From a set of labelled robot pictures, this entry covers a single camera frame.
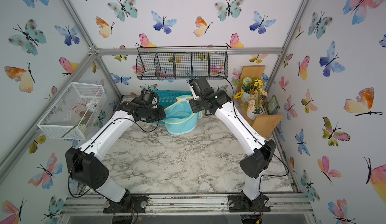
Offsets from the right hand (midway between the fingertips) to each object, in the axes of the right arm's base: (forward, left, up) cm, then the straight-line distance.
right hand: (198, 100), depth 76 cm
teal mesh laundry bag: (-9, +9, -3) cm, 13 cm away
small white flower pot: (+6, -32, -10) cm, 34 cm away
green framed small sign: (+24, -53, -29) cm, 65 cm away
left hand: (-3, +17, -9) cm, 19 cm away
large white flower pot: (+24, -31, -12) cm, 41 cm away
